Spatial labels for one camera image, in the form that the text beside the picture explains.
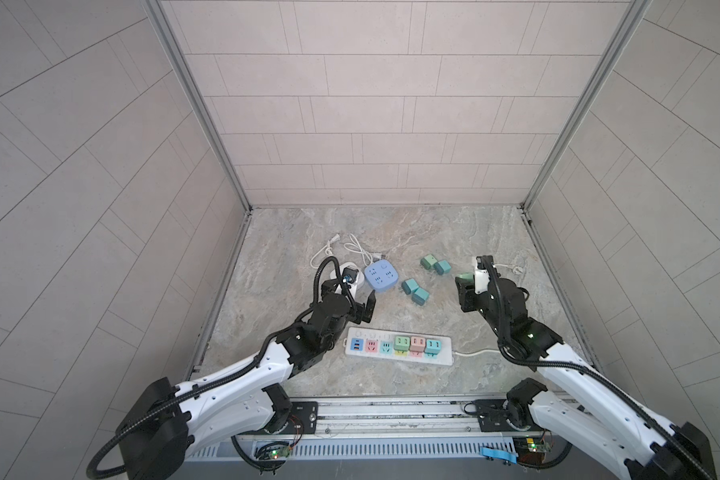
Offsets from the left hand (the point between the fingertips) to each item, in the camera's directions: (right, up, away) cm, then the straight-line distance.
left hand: (367, 283), depth 77 cm
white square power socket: (-6, +5, -16) cm, 18 cm away
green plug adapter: (+25, +2, -1) cm, 25 cm away
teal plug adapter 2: (+13, -4, +16) cm, 21 cm away
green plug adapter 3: (+20, +3, +22) cm, 30 cm away
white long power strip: (+1, -17, +3) cm, 17 cm away
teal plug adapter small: (+17, -17, 0) cm, 24 cm away
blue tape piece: (+29, -36, -12) cm, 48 cm away
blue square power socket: (+4, -1, +17) cm, 17 cm away
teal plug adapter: (+24, +2, +19) cm, 31 cm away
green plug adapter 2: (+9, -16, 0) cm, 18 cm away
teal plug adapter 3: (+16, -7, +14) cm, 22 cm away
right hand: (+24, +1, +2) cm, 25 cm away
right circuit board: (+39, -37, -9) cm, 55 cm away
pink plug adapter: (+13, -16, 0) cm, 21 cm away
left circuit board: (-19, -35, -13) cm, 41 cm away
